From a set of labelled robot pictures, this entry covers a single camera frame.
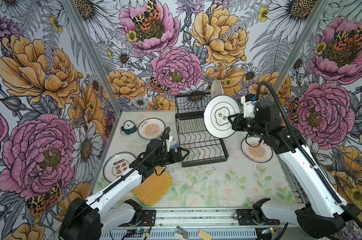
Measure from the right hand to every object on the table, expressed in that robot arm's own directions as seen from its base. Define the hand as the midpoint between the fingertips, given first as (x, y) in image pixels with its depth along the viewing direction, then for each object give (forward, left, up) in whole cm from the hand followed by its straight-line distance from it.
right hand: (229, 123), depth 67 cm
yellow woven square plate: (-16, +37, -35) cm, 53 cm away
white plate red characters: (-1, +62, -35) cm, 71 cm away
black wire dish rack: (+11, +8, -34) cm, 37 cm away
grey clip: (-36, +23, -34) cm, 55 cm away
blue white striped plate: (+13, +27, -35) cm, 46 cm away
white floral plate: (+29, +1, -3) cm, 29 cm away
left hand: (-6, +21, -20) cm, 29 cm away
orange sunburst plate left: (+28, +44, -35) cm, 63 cm away
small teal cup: (+24, +58, -30) cm, 70 cm away
